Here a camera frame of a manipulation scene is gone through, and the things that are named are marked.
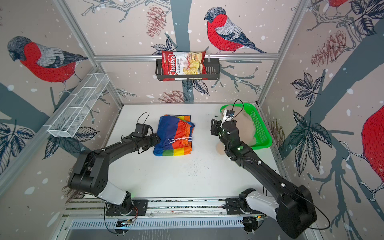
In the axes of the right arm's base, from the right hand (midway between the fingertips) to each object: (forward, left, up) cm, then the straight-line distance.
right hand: (212, 122), depth 79 cm
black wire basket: (+35, 0, +9) cm, 36 cm away
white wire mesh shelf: (-8, +71, +9) cm, 72 cm away
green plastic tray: (+9, -37, -28) cm, 47 cm away
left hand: (-1, +35, -18) cm, 39 cm away
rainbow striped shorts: (+5, +24, -19) cm, 31 cm away
